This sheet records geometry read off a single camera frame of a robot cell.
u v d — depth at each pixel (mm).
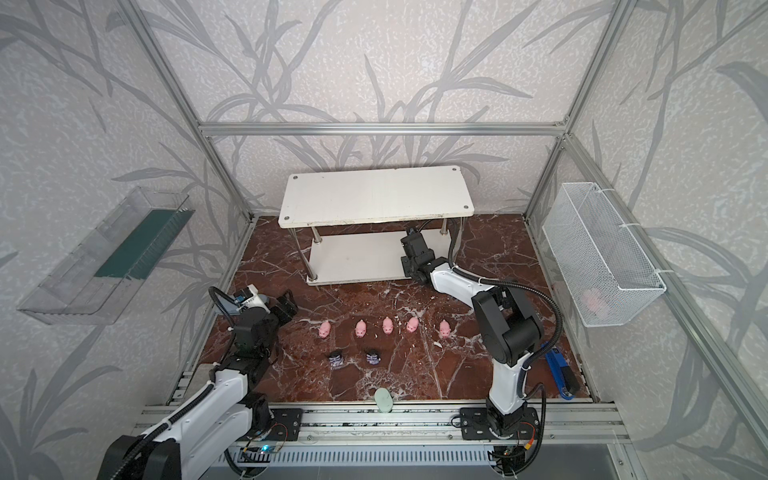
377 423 753
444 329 886
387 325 890
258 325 662
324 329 887
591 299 738
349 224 734
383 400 753
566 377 780
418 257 743
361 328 887
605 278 609
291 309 784
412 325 890
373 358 801
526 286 482
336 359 805
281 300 785
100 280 651
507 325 490
